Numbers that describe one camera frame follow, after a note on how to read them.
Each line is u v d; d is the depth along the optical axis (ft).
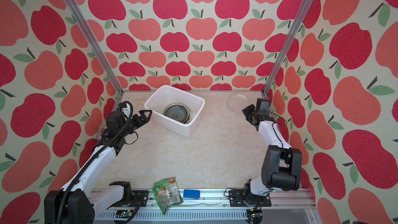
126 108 2.40
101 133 3.12
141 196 2.49
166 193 2.46
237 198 2.41
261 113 2.26
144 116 2.37
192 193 2.46
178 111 3.35
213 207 2.42
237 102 3.14
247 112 2.69
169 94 3.30
